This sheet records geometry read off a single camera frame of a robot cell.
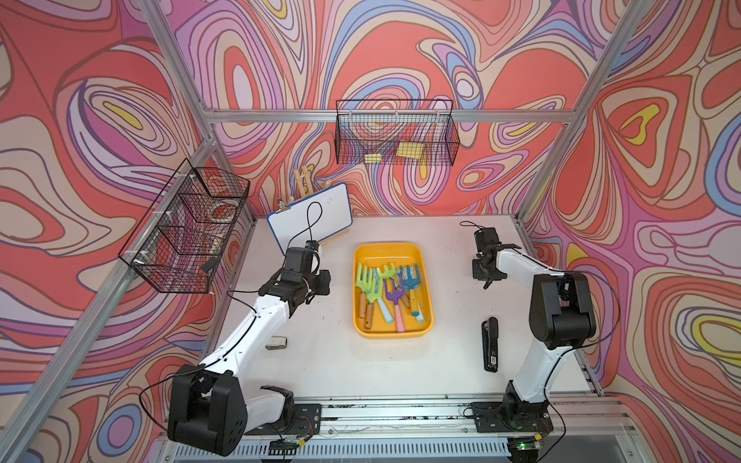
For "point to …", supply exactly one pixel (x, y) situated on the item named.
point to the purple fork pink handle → (395, 297)
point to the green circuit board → (283, 447)
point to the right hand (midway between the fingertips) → (490, 279)
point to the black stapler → (490, 333)
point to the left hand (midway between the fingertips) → (327, 277)
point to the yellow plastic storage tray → (399, 254)
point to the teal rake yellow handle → (411, 280)
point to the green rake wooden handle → (405, 296)
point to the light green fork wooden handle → (363, 305)
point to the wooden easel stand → (304, 178)
